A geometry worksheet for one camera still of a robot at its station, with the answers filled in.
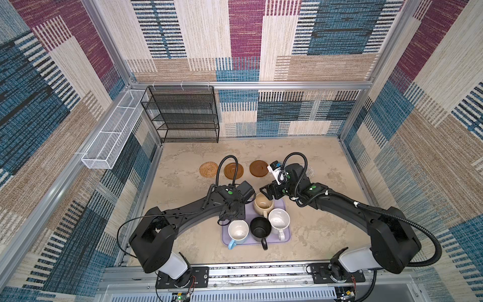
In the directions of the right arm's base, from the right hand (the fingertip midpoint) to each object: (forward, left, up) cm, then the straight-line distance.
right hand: (268, 188), depth 85 cm
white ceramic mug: (-10, -5, -9) cm, 15 cm away
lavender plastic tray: (-8, +8, -9) cm, 14 cm away
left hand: (-9, +14, -4) cm, 17 cm away
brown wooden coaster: (+17, +19, -9) cm, 27 cm away
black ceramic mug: (-15, +4, -9) cm, 18 cm away
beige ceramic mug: (-3, +2, -10) cm, 11 cm away
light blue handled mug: (-15, +14, -10) cm, 23 cm away
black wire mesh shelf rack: (+48, +44, +6) cm, 65 cm away
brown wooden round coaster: (+18, +2, -10) cm, 21 cm away
